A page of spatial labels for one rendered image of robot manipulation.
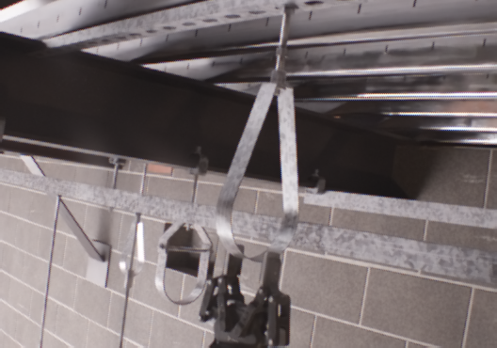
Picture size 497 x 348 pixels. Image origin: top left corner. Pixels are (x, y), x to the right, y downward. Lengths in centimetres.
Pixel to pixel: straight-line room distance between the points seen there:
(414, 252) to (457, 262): 8
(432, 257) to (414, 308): 120
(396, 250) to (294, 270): 154
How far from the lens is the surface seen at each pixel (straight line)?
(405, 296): 223
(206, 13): 95
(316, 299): 248
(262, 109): 81
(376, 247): 107
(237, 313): 83
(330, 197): 189
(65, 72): 158
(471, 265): 97
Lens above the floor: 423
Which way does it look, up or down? 3 degrees up
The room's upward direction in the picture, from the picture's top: 8 degrees clockwise
